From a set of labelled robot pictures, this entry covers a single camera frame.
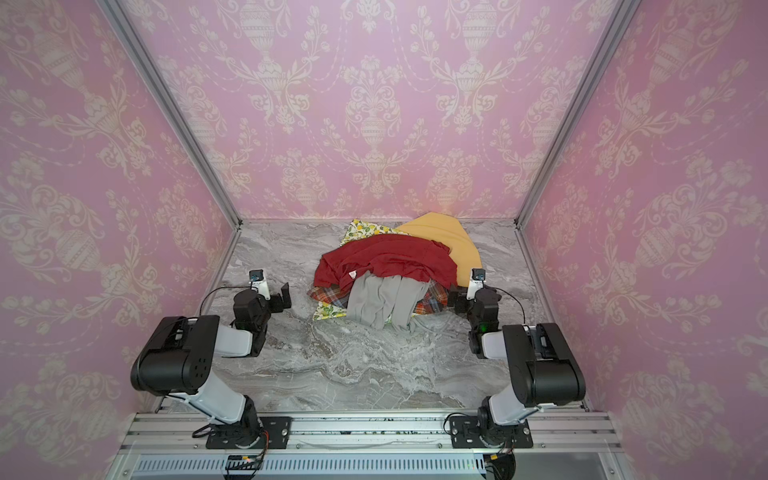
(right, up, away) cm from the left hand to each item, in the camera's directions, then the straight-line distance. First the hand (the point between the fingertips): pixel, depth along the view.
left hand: (273, 284), depth 95 cm
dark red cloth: (+37, +10, +4) cm, 38 cm away
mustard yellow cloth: (+60, +18, +22) cm, 67 cm away
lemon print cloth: (+24, +19, +22) cm, 38 cm away
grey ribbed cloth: (+33, -4, -3) cm, 33 cm away
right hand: (+62, +1, -1) cm, 62 cm away
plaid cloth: (+51, -5, 0) cm, 51 cm away
